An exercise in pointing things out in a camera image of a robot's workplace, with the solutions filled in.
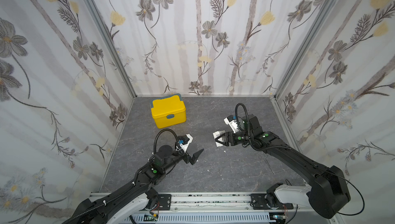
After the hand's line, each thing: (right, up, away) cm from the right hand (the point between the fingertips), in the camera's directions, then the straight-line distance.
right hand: (221, 139), depth 76 cm
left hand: (-12, -1, -1) cm, 12 cm away
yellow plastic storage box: (-30, +14, +17) cm, 37 cm away
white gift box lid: (-2, +3, -1) cm, 4 cm away
